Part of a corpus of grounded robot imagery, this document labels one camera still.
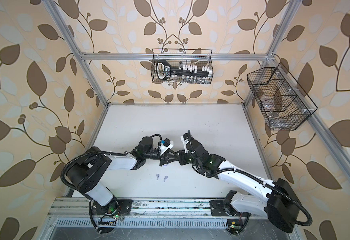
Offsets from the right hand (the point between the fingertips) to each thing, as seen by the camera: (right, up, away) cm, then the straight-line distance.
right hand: (177, 154), depth 78 cm
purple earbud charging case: (-6, -5, -3) cm, 8 cm away
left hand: (+1, -2, +1) cm, 2 cm away
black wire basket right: (+53, +26, -5) cm, 60 cm away
